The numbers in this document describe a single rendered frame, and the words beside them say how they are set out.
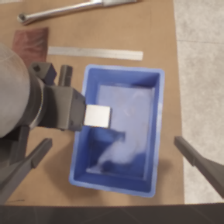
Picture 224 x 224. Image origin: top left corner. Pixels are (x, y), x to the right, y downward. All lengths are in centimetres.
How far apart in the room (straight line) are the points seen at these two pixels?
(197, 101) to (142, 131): 62
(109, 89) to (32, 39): 35
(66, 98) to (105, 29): 47
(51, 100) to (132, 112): 35
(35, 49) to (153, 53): 41
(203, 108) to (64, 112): 96
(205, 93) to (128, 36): 65
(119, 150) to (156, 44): 36
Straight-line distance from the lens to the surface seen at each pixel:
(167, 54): 58
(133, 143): 50
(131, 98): 52
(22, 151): 18
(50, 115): 19
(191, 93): 107
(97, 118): 22
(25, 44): 70
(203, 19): 132
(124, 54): 57
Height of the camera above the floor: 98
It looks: 79 degrees down
